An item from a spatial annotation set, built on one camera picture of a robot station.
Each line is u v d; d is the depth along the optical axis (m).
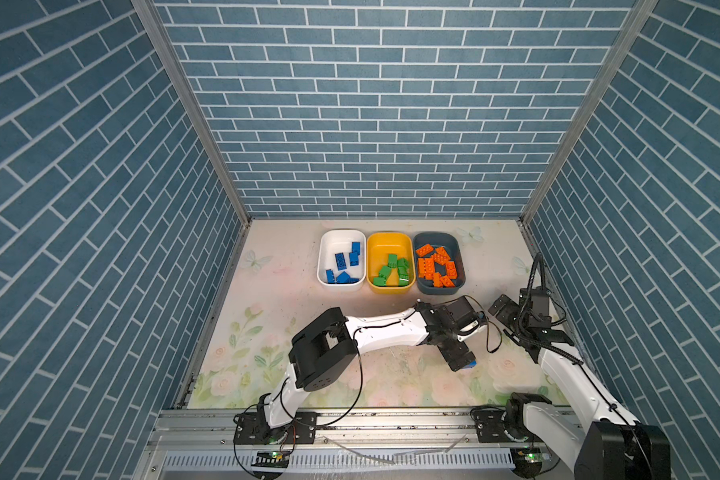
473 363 0.83
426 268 1.03
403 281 1.00
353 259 1.05
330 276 1.02
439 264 1.05
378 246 1.11
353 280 0.98
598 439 0.40
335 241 1.09
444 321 0.64
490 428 0.73
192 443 0.73
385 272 1.02
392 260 1.06
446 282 1.00
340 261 1.06
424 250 1.11
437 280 0.99
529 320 0.65
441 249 1.10
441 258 1.05
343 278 1.00
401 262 1.05
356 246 1.08
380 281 0.99
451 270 1.04
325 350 0.51
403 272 1.02
